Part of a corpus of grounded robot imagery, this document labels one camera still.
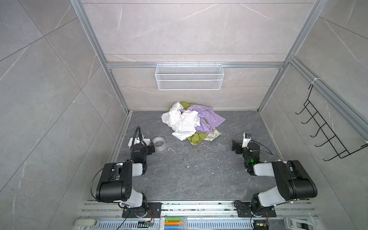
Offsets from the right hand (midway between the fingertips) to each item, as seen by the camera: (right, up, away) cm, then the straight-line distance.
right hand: (240, 139), depth 94 cm
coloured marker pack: (-42, -38, -25) cm, 62 cm away
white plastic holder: (+17, -38, -27) cm, 49 cm away
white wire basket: (-34, +44, +7) cm, 57 cm away
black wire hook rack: (+31, 0, -33) cm, 45 cm away
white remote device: (-85, -37, -27) cm, 96 cm away
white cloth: (-38, +10, +4) cm, 40 cm away
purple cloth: (-19, +14, +13) cm, 27 cm away
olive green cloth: (-29, 0, +5) cm, 30 cm away
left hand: (-65, 0, -1) cm, 65 cm away
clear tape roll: (-55, -4, +6) cm, 56 cm away
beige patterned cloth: (-18, +1, +9) cm, 20 cm away
